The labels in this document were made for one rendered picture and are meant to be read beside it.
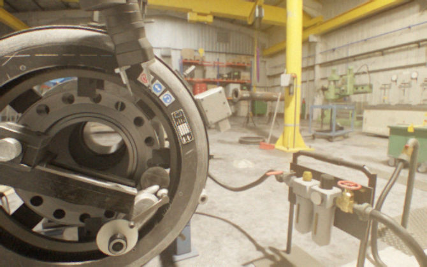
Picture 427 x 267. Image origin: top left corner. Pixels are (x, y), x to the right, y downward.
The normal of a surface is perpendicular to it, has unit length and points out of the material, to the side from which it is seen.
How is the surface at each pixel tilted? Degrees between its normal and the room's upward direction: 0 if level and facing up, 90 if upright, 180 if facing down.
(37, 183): 90
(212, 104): 90
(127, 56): 113
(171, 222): 90
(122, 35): 122
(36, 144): 90
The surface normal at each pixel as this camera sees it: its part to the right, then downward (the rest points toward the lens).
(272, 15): 0.30, 0.11
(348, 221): -0.91, 0.05
